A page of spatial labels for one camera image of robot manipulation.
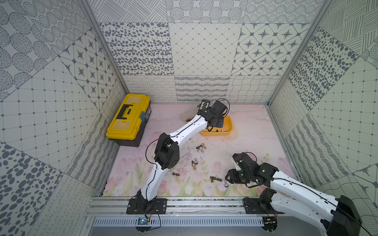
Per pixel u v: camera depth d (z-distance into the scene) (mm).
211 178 825
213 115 671
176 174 843
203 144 958
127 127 842
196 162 881
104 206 756
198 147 953
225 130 1035
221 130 1037
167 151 538
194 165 869
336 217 400
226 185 799
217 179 822
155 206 732
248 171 603
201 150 932
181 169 859
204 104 1190
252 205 733
